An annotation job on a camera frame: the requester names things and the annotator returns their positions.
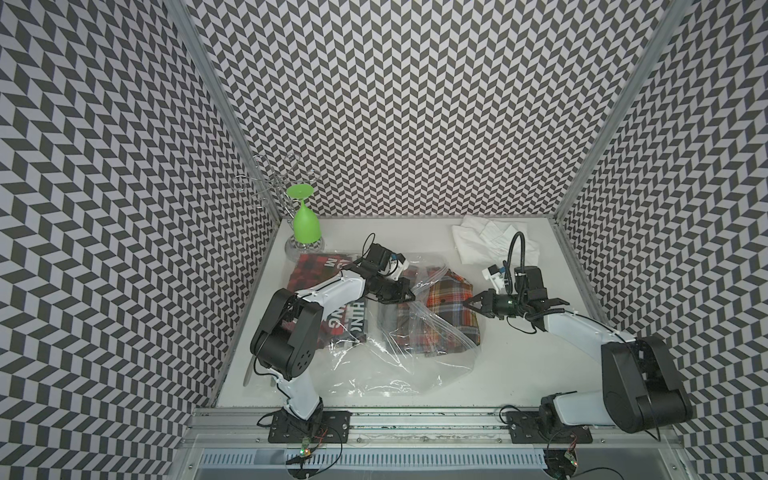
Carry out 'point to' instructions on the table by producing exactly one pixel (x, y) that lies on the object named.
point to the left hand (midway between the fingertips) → (413, 299)
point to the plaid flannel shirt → (436, 321)
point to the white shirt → (481, 240)
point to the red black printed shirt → (347, 325)
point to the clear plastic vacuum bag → (373, 348)
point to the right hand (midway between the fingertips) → (466, 308)
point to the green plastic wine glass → (307, 220)
